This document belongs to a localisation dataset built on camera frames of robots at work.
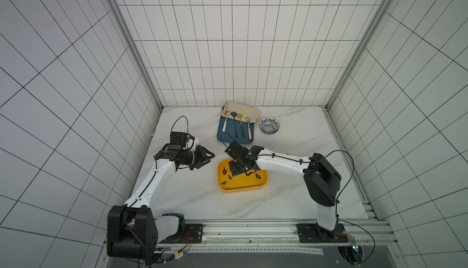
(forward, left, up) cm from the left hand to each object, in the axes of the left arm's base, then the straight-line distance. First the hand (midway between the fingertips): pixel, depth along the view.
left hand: (211, 159), depth 80 cm
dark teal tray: (+27, -8, -14) cm, 31 cm away
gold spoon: (+38, -14, -13) cm, 42 cm away
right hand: (-1, -8, -10) cm, 12 cm away
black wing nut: (-3, -8, -13) cm, 15 cm away
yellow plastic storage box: (-5, -13, -14) cm, 20 cm away
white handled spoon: (+39, -5, -12) cm, 41 cm away
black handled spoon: (+39, -10, -12) cm, 41 cm away
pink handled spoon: (+36, -19, -13) cm, 42 cm away
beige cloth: (+44, -13, -11) cm, 47 cm away
